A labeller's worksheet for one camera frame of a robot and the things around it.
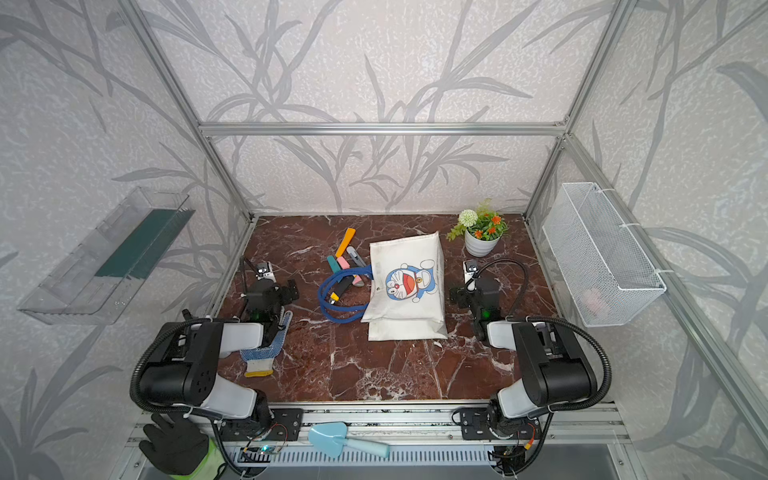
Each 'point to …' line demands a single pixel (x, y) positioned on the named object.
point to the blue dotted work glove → (259, 362)
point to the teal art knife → (333, 264)
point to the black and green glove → (182, 449)
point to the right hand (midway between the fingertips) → (468, 277)
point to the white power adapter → (471, 268)
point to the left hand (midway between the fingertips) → (276, 279)
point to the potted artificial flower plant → (483, 230)
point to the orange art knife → (346, 242)
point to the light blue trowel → (331, 439)
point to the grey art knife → (355, 256)
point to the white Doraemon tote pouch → (407, 290)
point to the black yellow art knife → (340, 289)
